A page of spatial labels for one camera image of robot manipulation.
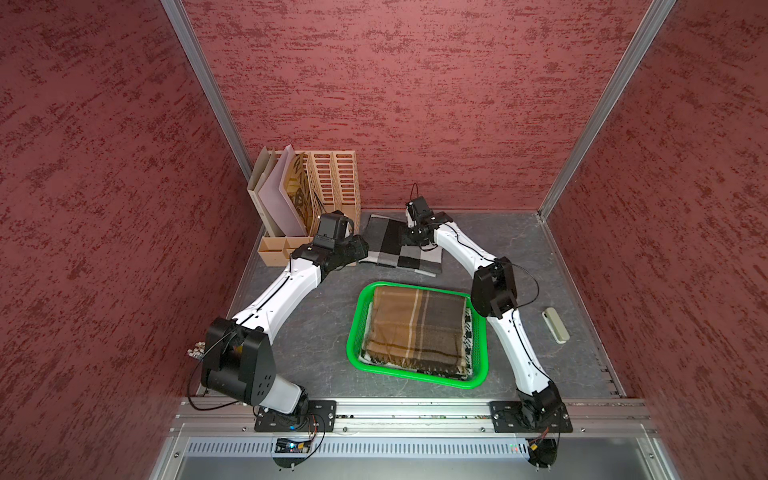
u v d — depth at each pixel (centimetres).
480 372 74
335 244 65
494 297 66
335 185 114
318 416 74
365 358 77
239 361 42
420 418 76
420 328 82
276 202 90
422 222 83
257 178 88
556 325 87
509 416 74
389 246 107
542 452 74
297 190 100
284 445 72
